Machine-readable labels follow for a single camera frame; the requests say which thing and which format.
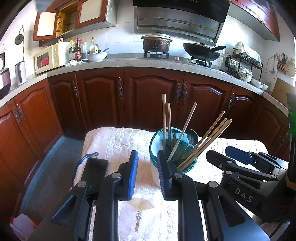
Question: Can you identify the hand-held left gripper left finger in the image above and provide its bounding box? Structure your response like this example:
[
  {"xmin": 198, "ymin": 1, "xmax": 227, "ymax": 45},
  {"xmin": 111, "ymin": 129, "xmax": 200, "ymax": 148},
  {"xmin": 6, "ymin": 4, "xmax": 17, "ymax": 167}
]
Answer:
[{"xmin": 28, "ymin": 150, "xmax": 139, "ymax": 241}]

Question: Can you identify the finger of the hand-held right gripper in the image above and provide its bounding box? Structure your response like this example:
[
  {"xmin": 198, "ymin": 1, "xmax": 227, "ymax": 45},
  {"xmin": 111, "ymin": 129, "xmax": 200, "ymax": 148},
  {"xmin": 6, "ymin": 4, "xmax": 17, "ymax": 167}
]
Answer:
[
  {"xmin": 225, "ymin": 146, "xmax": 289, "ymax": 174},
  {"xmin": 206, "ymin": 149, "xmax": 278, "ymax": 184}
]

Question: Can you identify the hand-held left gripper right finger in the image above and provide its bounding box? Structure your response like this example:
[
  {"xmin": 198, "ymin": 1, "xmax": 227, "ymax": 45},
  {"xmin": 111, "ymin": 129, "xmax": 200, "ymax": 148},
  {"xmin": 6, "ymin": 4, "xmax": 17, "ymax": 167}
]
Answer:
[{"xmin": 157, "ymin": 150, "xmax": 271, "ymax": 241}]

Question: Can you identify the white utensil holder teal rim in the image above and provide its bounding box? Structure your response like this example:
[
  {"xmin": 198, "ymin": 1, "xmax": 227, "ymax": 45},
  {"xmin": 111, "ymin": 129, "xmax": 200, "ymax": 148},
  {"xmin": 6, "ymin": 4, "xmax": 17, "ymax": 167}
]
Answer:
[{"xmin": 149, "ymin": 128, "xmax": 199, "ymax": 187}]

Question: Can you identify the metal spoon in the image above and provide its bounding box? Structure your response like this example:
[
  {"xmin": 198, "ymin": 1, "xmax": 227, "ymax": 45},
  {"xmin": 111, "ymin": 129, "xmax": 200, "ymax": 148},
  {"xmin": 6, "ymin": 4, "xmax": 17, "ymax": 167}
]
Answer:
[{"xmin": 178, "ymin": 129, "xmax": 199, "ymax": 163}]

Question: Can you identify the bundle of wooden chopsticks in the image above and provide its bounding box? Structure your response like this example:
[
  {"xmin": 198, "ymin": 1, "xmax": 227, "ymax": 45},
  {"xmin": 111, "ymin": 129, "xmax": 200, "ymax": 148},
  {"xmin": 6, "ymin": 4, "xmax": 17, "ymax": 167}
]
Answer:
[{"xmin": 162, "ymin": 93, "xmax": 233, "ymax": 171}]

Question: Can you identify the white quilted tablecloth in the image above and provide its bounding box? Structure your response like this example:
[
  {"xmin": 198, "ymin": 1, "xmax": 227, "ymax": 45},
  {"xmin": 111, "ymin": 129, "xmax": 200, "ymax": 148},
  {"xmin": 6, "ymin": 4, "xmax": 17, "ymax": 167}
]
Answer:
[{"xmin": 74, "ymin": 126, "xmax": 270, "ymax": 241}]

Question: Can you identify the black smartphone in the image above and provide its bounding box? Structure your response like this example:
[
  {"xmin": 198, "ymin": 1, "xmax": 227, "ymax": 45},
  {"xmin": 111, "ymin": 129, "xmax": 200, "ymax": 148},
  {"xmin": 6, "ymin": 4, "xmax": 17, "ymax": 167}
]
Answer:
[{"xmin": 73, "ymin": 158, "xmax": 109, "ymax": 194}]

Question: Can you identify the wooden cutting board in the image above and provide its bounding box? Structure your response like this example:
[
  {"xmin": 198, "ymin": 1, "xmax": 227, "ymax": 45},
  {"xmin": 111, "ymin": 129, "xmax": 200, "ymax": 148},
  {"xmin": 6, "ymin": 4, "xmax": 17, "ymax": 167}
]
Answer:
[{"xmin": 271, "ymin": 77, "xmax": 294, "ymax": 102}]

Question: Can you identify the floral ceramic bowl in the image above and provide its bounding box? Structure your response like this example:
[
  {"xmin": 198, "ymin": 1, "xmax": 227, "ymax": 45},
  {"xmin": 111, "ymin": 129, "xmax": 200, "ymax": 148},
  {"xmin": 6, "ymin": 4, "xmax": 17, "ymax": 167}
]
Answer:
[{"xmin": 238, "ymin": 67, "xmax": 253, "ymax": 82}]

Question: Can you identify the brown wooden base cabinet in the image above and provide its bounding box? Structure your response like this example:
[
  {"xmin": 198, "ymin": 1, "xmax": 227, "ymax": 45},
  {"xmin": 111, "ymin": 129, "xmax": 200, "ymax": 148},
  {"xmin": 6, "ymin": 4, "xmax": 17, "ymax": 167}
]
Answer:
[{"xmin": 0, "ymin": 66, "xmax": 292, "ymax": 223}]

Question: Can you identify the round pale strainer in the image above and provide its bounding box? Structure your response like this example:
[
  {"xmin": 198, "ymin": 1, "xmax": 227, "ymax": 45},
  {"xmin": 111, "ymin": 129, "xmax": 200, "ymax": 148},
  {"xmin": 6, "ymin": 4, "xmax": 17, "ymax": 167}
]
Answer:
[{"xmin": 284, "ymin": 58, "xmax": 296, "ymax": 78}]

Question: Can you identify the white cloth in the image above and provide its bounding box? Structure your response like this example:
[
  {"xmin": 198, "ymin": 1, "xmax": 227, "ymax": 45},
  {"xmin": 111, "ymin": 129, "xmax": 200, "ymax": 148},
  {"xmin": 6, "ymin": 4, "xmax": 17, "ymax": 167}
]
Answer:
[{"xmin": 232, "ymin": 41, "xmax": 262, "ymax": 64}]

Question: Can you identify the black wok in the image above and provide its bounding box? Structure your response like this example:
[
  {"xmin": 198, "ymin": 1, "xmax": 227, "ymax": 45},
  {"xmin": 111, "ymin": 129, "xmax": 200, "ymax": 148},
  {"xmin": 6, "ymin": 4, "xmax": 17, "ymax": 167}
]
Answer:
[{"xmin": 183, "ymin": 42, "xmax": 226, "ymax": 62}]

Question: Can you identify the gas stove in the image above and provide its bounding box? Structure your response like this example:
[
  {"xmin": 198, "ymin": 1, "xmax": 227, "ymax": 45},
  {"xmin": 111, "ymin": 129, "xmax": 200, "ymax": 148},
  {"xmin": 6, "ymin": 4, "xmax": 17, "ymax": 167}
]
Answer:
[{"xmin": 135, "ymin": 51, "xmax": 215, "ymax": 67}]

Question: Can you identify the grey speckled kitchen countertop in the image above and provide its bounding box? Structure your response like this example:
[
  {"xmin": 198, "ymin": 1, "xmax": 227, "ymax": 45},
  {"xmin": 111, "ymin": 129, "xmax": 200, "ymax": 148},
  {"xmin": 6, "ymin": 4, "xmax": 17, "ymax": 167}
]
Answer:
[{"xmin": 0, "ymin": 53, "xmax": 289, "ymax": 116}]

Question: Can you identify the red and white plastic bag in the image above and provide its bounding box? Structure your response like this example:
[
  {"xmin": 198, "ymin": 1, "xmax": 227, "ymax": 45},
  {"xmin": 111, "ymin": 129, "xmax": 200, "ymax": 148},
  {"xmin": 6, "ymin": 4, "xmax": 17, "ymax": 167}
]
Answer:
[{"xmin": 9, "ymin": 213, "xmax": 38, "ymax": 240}]

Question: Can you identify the large white bowl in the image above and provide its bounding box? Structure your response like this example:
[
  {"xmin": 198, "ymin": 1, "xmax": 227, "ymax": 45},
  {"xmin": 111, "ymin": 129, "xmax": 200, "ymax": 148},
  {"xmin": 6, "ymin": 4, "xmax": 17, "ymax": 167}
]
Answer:
[{"xmin": 85, "ymin": 51, "xmax": 109, "ymax": 62}]

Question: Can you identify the metal cooking pot with lid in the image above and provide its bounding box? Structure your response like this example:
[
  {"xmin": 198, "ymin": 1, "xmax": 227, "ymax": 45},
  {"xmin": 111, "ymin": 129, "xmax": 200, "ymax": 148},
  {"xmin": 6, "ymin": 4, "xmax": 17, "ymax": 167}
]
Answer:
[{"xmin": 141, "ymin": 32, "xmax": 173, "ymax": 53}]

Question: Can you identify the dark sauce bottle red label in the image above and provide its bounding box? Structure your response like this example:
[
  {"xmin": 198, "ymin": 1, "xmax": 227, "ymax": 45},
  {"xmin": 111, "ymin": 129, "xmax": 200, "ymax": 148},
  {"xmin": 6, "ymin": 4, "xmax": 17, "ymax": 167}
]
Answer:
[{"xmin": 75, "ymin": 38, "xmax": 83, "ymax": 61}]

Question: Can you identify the steel range hood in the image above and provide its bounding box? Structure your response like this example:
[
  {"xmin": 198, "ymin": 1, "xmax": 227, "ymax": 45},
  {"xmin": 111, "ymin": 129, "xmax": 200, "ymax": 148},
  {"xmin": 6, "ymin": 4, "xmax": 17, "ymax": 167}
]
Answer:
[{"xmin": 133, "ymin": 0, "xmax": 230, "ymax": 44}]

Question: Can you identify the cream microwave oven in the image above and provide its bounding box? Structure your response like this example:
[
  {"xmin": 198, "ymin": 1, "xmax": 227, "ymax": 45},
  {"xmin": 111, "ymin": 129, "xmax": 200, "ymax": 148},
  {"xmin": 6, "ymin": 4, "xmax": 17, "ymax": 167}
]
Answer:
[{"xmin": 34, "ymin": 42, "xmax": 70, "ymax": 74}]

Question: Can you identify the white electric kettle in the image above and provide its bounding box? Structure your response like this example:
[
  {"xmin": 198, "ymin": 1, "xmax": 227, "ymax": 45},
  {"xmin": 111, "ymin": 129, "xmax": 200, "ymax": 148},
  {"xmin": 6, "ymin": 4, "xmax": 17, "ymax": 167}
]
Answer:
[{"xmin": 14, "ymin": 61, "xmax": 28, "ymax": 86}]

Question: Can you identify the blue lanyard cord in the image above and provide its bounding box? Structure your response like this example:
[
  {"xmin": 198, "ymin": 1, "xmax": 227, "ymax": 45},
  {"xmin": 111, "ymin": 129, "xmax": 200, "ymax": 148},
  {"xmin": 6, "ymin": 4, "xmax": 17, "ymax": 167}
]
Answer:
[{"xmin": 72, "ymin": 152, "xmax": 99, "ymax": 188}]

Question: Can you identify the black wire dish rack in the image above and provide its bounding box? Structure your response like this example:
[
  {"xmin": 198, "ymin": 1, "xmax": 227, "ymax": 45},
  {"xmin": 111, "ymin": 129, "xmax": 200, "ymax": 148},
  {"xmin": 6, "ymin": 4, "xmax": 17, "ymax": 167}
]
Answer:
[{"xmin": 225, "ymin": 42, "xmax": 263, "ymax": 81}]

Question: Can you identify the wooden wall chopstick holder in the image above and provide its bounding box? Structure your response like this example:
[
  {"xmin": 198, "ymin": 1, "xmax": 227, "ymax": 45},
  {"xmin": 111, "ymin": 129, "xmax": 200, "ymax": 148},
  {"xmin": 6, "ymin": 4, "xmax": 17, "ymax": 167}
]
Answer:
[{"xmin": 275, "ymin": 52, "xmax": 289, "ymax": 73}]

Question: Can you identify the brown wooden wall cabinet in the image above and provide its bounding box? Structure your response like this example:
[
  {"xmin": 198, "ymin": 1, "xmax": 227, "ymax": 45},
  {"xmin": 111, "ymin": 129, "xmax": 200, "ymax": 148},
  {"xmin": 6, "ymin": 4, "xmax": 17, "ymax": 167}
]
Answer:
[
  {"xmin": 33, "ymin": 0, "xmax": 117, "ymax": 48},
  {"xmin": 231, "ymin": 0, "xmax": 281, "ymax": 42}
]

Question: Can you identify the round dark wall hanging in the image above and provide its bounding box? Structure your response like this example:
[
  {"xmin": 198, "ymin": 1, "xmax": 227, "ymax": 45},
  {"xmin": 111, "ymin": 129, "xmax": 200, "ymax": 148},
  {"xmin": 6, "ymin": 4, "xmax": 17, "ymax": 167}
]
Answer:
[{"xmin": 14, "ymin": 25, "xmax": 25, "ymax": 45}]

